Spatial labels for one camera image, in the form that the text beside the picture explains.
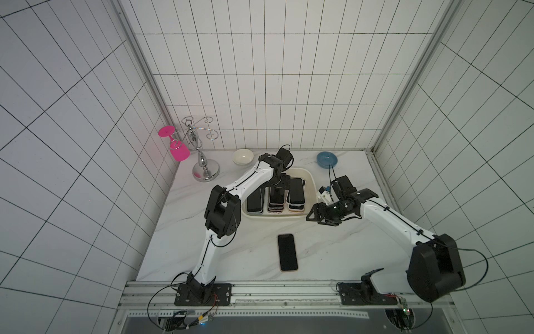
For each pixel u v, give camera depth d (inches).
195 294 24.6
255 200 37.3
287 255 32.0
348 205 24.1
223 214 21.4
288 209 36.7
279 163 27.0
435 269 16.2
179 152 39.1
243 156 44.3
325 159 44.6
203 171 43.5
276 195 42.5
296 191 38.4
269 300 28.5
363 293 26.5
